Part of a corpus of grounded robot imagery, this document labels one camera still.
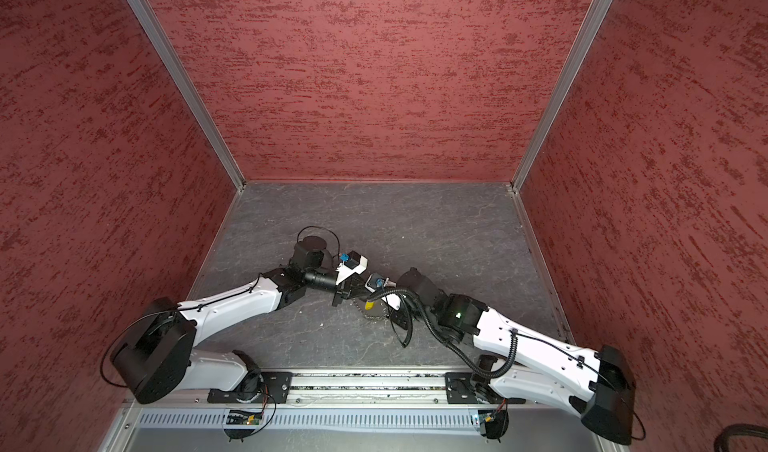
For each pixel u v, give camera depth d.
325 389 0.76
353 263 0.66
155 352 0.42
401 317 0.64
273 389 0.74
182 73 0.88
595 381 0.41
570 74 0.88
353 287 0.69
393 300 0.63
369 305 0.79
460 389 0.74
